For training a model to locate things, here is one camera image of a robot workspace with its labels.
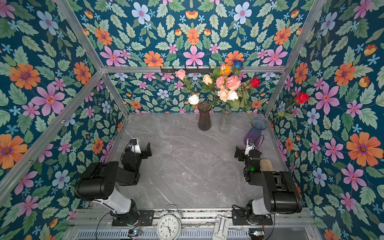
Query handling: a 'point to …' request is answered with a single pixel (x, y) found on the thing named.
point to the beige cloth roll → (266, 164)
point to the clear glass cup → (225, 126)
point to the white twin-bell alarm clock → (169, 225)
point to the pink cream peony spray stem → (228, 90)
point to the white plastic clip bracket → (221, 228)
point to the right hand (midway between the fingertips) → (245, 146)
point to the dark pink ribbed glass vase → (204, 123)
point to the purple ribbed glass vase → (258, 124)
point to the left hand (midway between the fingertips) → (141, 139)
